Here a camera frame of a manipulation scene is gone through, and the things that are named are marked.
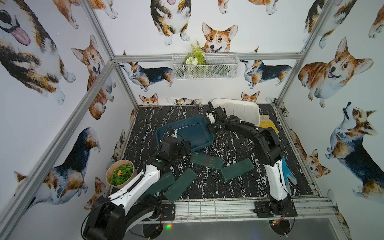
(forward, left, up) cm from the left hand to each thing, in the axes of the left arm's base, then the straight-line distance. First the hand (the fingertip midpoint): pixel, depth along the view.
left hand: (186, 141), depth 84 cm
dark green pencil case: (-6, -11, -13) cm, 18 cm away
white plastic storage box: (+32, -45, -11) cm, 56 cm away
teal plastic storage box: (+18, -5, -15) cm, 24 cm away
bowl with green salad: (-16, +33, -2) cm, 36 cm away
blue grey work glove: (-16, -57, -12) cm, 60 cm away
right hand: (+15, -13, -7) cm, 21 cm away
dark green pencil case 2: (-13, -26, -13) cm, 32 cm away
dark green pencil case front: (-19, +3, -13) cm, 24 cm away
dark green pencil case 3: (-19, +14, -15) cm, 28 cm away
